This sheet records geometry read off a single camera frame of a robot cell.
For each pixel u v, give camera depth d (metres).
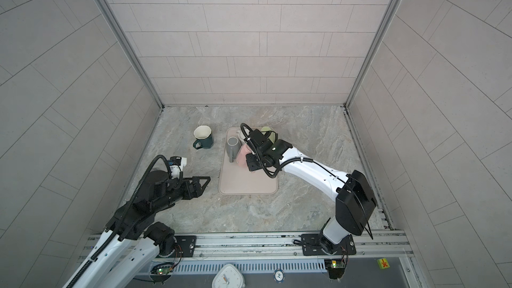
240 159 0.80
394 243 0.72
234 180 0.86
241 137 0.94
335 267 0.68
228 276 0.63
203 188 0.65
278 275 0.65
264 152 0.57
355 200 0.41
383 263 0.67
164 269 0.64
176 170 0.63
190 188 0.61
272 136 0.68
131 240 0.48
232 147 0.89
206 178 0.68
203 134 0.95
